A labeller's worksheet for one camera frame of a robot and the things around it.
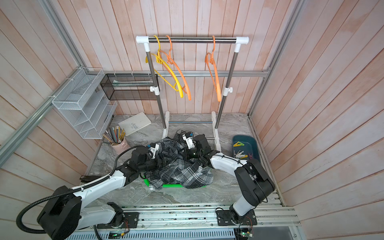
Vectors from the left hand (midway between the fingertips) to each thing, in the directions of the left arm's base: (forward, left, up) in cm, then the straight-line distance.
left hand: (170, 162), depth 81 cm
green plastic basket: (-12, +1, -1) cm, 12 cm away
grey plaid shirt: (-6, -3, +4) cm, 8 cm away
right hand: (+8, -4, -1) cm, 9 cm away
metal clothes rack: (+44, -32, -8) cm, 55 cm away
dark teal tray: (+18, -53, -11) cm, 57 cm away
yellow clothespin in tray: (+20, -45, -11) cm, 50 cm away
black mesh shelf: (+52, +32, +13) cm, 63 cm away
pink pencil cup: (+19, +37, -2) cm, 42 cm away
